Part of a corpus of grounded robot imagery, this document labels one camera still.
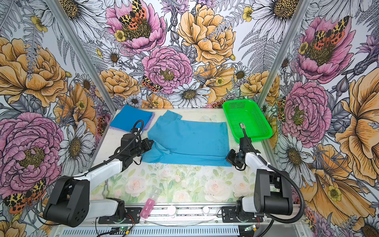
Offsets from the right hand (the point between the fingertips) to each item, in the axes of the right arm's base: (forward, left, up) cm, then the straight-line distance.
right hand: (227, 162), depth 90 cm
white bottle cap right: (-25, +15, +3) cm, 29 cm away
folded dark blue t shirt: (+36, +70, +2) cm, 79 cm away
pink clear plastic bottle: (-24, +44, -1) cm, 50 cm away
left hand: (+9, +43, +8) cm, 45 cm away
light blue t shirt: (+17, +29, -2) cm, 34 cm away
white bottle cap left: (-25, +31, +4) cm, 40 cm away
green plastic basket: (+46, -26, -4) cm, 53 cm away
